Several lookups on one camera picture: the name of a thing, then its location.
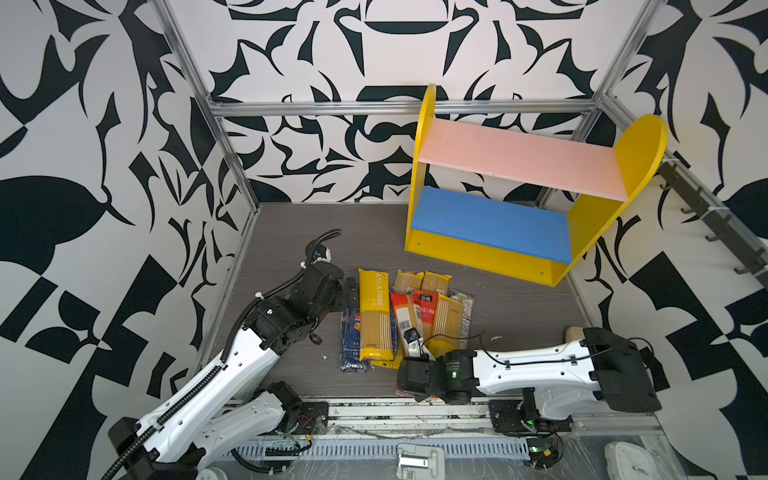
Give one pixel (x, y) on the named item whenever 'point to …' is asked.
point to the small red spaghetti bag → (404, 316)
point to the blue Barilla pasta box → (350, 336)
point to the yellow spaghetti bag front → (448, 325)
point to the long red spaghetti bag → (423, 308)
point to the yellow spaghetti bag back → (434, 281)
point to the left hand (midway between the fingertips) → (339, 279)
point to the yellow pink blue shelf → (517, 204)
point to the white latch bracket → (420, 462)
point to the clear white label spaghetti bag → (467, 301)
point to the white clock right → (624, 461)
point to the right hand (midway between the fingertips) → (413, 382)
